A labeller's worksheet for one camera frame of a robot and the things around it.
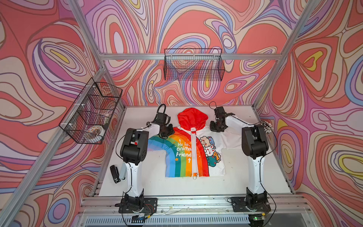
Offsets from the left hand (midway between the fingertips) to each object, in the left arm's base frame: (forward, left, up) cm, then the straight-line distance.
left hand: (175, 132), depth 103 cm
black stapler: (-31, +35, +1) cm, 46 cm away
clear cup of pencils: (-9, -57, +17) cm, 60 cm away
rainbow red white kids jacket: (-15, -13, -1) cm, 20 cm away
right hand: (+1, -28, -1) cm, 28 cm away
